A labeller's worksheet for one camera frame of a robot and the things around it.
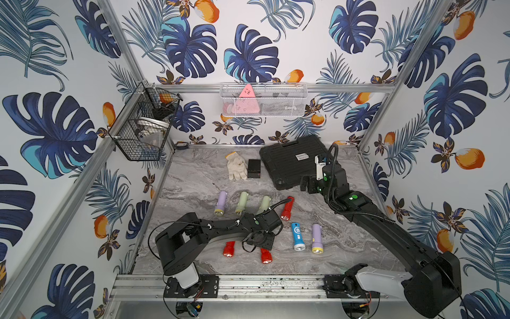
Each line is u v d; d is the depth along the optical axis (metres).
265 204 0.95
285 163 1.04
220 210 0.92
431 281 0.38
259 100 0.92
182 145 1.21
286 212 0.92
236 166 1.10
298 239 0.84
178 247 0.44
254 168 1.06
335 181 0.59
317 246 0.82
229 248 0.82
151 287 0.76
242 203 0.95
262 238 0.71
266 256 0.80
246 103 0.90
